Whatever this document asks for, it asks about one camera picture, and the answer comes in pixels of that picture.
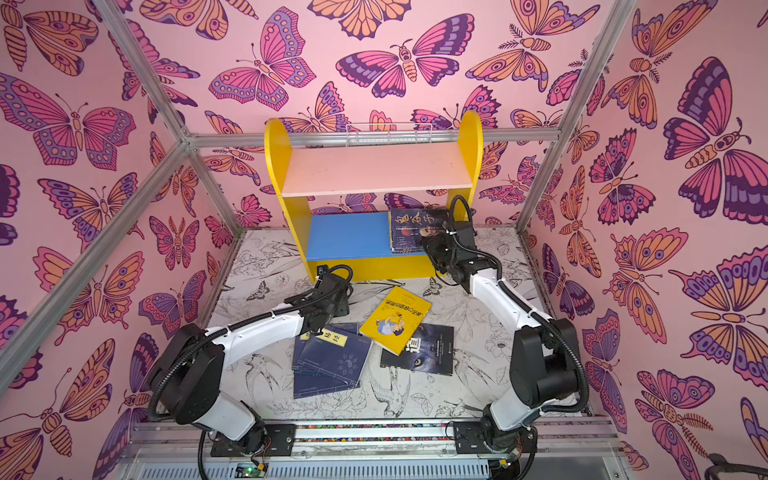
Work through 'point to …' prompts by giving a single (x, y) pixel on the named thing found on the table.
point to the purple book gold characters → (406, 225)
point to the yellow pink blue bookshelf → (341, 195)
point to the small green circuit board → (250, 470)
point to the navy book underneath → (310, 382)
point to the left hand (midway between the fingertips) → (340, 297)
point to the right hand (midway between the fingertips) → (424, 238)
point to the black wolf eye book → (430, 351)
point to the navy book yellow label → (336, 354)
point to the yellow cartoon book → (395, 319)
